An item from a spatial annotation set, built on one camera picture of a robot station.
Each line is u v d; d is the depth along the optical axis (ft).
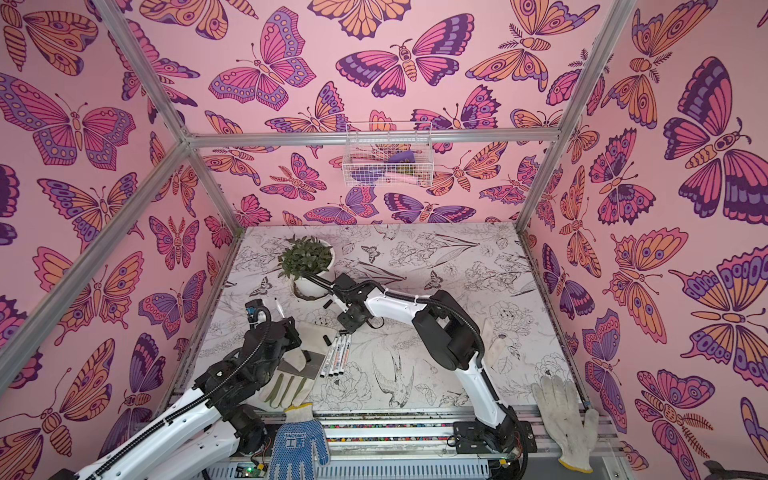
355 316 2.67
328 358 2.85
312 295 3.27
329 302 3.25
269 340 1.86
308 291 3.28
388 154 3.16
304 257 2.87
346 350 2.87
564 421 2.50
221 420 1.73
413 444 2.40
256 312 2.09
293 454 2.35
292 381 2.70
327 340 2.95
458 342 1.78
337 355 2.86
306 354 2.87
